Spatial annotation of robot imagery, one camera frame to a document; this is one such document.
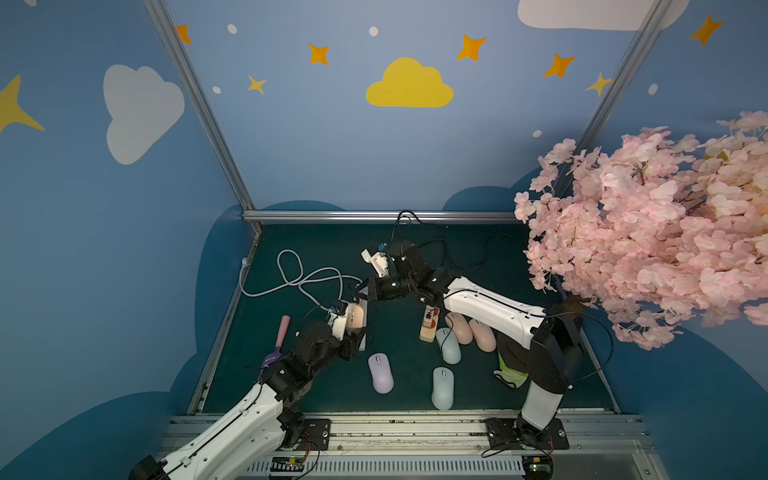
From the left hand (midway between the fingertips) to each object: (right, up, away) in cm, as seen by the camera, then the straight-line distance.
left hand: (356, 321), depth 80 cm
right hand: (0, +9, -4) cm, 10 cm away
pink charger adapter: (0, +2, -4) cm, 4 cm away
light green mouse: (+27, -9, +8) cm, 30 cm away
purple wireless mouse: (+7, -16, +2) cm, 18 cm away
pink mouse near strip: (+32, -5, +11) cm, 34 cm away
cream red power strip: (+21, -3, +10) cm, 24 cm away
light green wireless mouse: (+23, -18, 0) cm, 30 cm away
